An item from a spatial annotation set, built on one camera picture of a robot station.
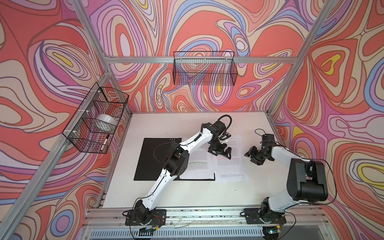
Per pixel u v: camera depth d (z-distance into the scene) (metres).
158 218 0.72
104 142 0.72
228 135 0.86
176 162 0.63
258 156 0.80
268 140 0.76
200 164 0.92
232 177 0.86
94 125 0.72
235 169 0.91
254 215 0.73
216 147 0.82
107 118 0.74
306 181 0.45
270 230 0.71
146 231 0.72
